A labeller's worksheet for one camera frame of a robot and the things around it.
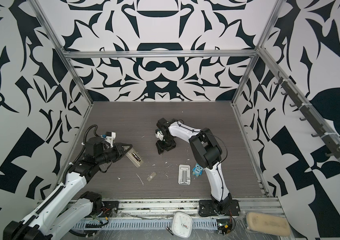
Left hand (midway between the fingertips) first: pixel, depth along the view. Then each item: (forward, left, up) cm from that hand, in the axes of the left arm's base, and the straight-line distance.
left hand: (132, 144), depth 77 cm
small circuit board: (-35, -43, -19) cm, 59 cm away
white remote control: (-6, -2, -3) cm, 7 cm away
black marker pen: (-35, -18, -16) cm, 43 cm away
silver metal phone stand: (-11, -27, -16) cm, 33 cm away
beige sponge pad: (-35, -62, -13) cm, 72 cm away
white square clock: (-34, -24, -14) cm, 43 cm away
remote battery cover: (-10, -8, -18) cm, 23 cm away
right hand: (+4, -15, -17) cm, 23 cm away
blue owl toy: (-9, -34, -16) cm, 39 cm away
